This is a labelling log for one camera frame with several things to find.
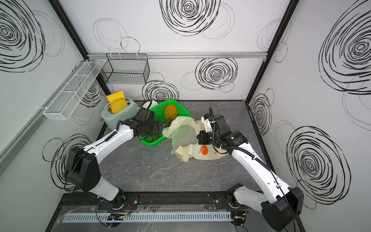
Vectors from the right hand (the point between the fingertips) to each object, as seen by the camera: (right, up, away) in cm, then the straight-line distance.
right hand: (197, 137), depth 74 cm
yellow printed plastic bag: (-8, 0, +20) cm, 21 cm away
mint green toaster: (-48, +14, +20) cm, 54 cm away
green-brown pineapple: (-27, -2, +17) cm, 32 cm away
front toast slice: (-49, +17, +15) cm, 54 cm away
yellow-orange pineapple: (-17, +13, +28) cm, 35 cm away
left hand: (-25, +3, +15) cm, 29 cm away
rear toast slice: (-53, +22, +23) cm, 61 cm away
